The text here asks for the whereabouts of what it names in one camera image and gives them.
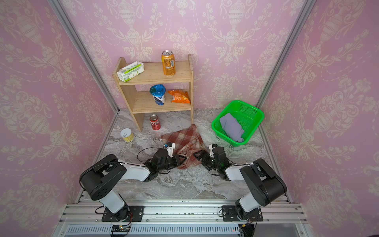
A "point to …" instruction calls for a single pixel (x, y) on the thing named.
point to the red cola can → (155, 121)
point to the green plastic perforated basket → (249, 117)
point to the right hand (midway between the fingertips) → (196, 157)
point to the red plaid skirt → (187, 140)
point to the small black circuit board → (119, 228)
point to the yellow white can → (127, 135)
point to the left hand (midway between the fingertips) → (187, 160)
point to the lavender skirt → (232, 127)
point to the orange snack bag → (179, 96)
